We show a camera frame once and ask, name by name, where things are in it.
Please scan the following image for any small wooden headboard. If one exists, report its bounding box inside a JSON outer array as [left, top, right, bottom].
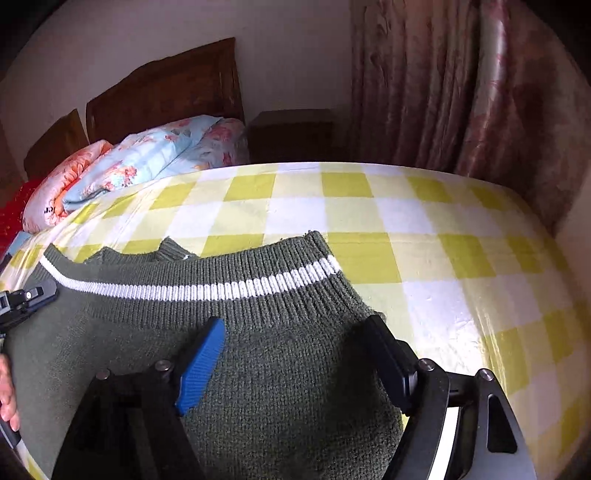
[[23, 109, 89, 182]]

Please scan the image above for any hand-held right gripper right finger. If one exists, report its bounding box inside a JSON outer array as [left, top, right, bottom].
[[362, 315, 539, 480]]

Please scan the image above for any red patterned blanket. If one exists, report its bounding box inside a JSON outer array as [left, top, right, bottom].
[[0, 180, 38, 259]]

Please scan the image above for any pink floral curtain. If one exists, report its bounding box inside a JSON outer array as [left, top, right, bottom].
[[348, 0, 591, 237]]

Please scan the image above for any yellow checked tablecloth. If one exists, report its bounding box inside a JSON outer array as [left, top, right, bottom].
[[0, 161, 583, 480]]

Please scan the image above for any dark wooden nightstand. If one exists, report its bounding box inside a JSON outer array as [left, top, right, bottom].
[[248, 108, 336, 165]]

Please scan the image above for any large wooden headboard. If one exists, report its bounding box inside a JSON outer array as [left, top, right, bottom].
[[85, 38, 246, 145]]

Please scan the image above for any green knit sweater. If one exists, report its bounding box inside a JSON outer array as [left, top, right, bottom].
[[4, 231, 405, 480]]

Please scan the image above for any light blue cloth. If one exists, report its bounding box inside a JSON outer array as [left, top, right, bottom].
[[7, 232, 34, 257]]

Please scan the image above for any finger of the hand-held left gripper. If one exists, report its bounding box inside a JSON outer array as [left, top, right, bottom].
[[11, 284, 60, 313]]

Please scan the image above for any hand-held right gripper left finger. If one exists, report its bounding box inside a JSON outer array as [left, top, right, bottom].
[[51, 316, 227, 480]]

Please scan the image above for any person's left hand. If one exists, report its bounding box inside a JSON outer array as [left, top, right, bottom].
[[0, 353, 22, 433]]

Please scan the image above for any pink floral quilt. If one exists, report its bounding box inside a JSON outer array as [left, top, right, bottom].
[[22, 140, 114, 234]]

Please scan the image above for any blue floral quilt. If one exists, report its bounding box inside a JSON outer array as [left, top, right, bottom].
[[62, 115, 223, 214]]

